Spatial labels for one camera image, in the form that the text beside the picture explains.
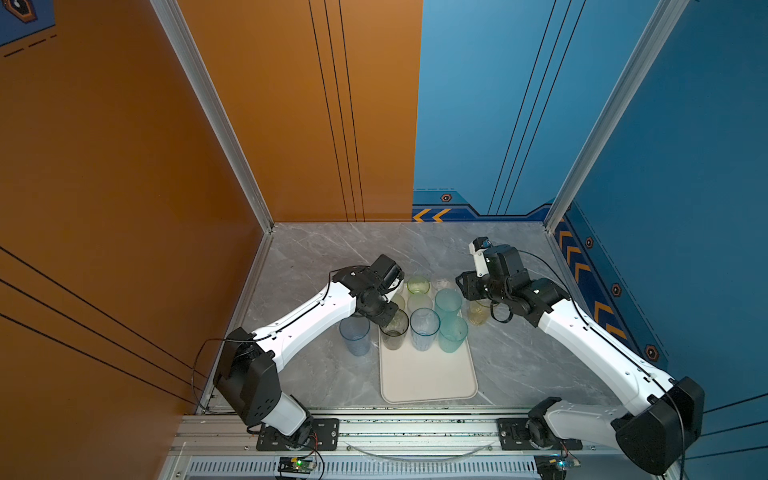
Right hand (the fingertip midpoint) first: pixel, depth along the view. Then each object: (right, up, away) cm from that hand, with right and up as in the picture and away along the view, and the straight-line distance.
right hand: (461, 278), depth 79 cm
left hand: (-20, -9, +3) cm, 23 cm away
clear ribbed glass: (-2, -3, +20) cm, 20 cm away
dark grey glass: (-18, -16, +4) cm, 25 cm away
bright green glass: (-10, -4, +18) cm, 21 cm away
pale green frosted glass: (-17, -8, +8) cm, 20 cm away
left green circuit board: (-42, -44, -8) cm, 61 cm away
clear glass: (-10, -8, +12) cm, 18 cm away
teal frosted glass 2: (-1, -9, +12) cm, 15 cm away
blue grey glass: (-10, -14, +3) cm, 17 cm away
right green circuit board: (+20, -44, -8) cm, 49 cm away
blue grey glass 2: (-29, -15, +5) cm, 33 cm away
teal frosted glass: (-1, -17, +8) cm, 19 cm away
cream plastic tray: (-14, -27, +4) cm, 31 cm away
